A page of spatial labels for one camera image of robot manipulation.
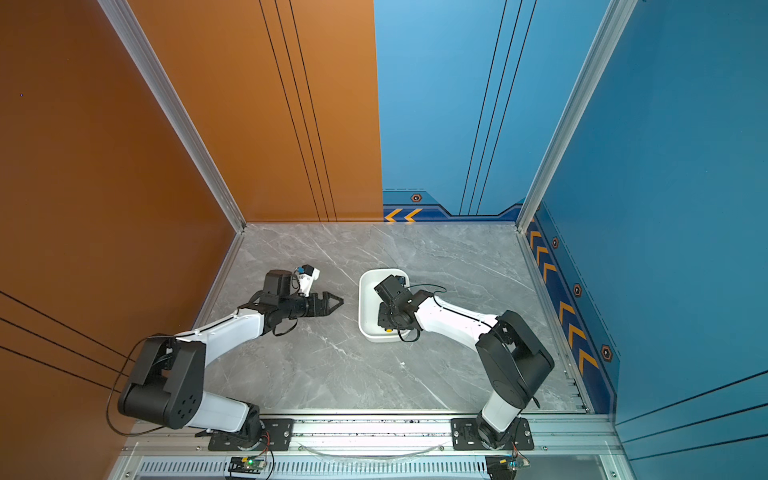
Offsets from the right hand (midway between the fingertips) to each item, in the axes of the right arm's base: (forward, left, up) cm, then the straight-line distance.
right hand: (382, 320), depth 88 cm
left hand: (+5, +15, +4) cm, 16 cm away
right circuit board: (-35, -30, -7) cm, 47 cm away
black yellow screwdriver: (-4, -2, +1) cm, 5 cm away
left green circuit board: (-35, +32, -6) cm, 47 cm away
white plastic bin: (+9, +5, -5) cm, 11 cm away
